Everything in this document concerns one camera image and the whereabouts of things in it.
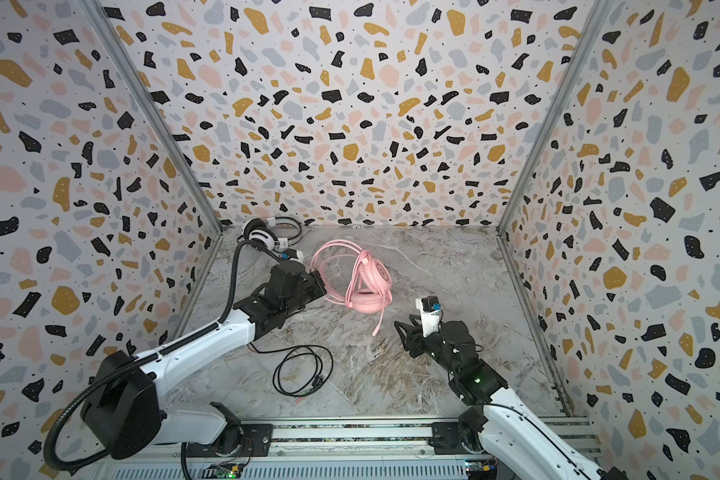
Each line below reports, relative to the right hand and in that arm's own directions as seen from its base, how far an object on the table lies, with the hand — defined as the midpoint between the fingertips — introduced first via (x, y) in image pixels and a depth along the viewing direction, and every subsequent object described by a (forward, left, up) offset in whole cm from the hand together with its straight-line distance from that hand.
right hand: (399, 317), depth 76 cm
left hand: (+11, +19, +3) cm, 22 cm away
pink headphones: (+14, +15, +12) cm, 23 cm away
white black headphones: (+39, +46, -10) cm, 61 cm away
